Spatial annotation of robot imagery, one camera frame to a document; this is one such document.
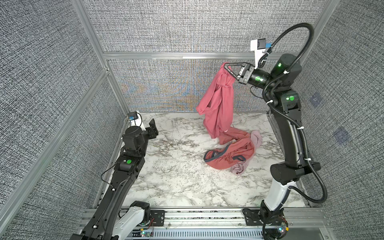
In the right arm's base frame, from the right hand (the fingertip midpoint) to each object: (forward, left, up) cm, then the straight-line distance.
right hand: (224, 65), depth 54 cm
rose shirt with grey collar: (-5, -15, -49) cm, 51 cm away
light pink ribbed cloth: (-14, -14, -55) cm, 59 cm away
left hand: (-4, +33, -24) cm, 41 cm away
